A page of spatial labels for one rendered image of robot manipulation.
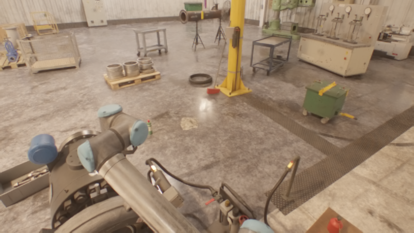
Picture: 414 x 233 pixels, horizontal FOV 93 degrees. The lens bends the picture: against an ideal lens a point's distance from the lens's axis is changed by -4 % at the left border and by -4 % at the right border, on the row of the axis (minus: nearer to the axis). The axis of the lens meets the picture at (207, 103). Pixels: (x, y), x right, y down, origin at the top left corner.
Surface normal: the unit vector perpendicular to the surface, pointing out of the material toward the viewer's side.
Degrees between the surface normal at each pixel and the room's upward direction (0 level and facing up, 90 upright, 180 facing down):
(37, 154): 90
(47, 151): 90
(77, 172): 12
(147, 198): 30
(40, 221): 0
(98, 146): 35
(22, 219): 0
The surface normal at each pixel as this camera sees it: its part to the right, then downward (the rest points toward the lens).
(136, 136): 0.89, 0.24
